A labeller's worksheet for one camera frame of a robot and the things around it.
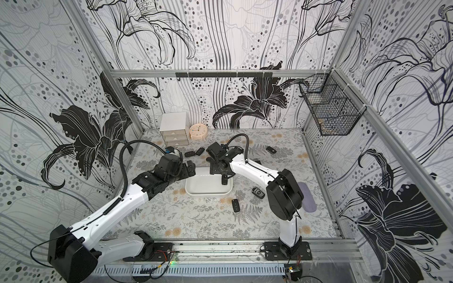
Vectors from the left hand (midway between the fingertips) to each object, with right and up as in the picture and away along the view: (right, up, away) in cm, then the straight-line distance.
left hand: (189, 170), depth 81 cm
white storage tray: (+5, -9, +12) cm, 15 cm away
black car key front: (+22, -17, +3) cm, 28 cm away
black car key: (-5, +7, +23) cm, 24 cm away
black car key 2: (0, +8, +26) cm, 28 cm away
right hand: (+15, 0, +9) cm, 17 cm away
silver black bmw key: (+34, -12, +7) cm, 37 cm away
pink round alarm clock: (-2, +21, +34) cm, 40 cm away
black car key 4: (+16, -7, +13) cm, 22 cm away
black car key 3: (+45, +9, +25) cm, 52 cm away
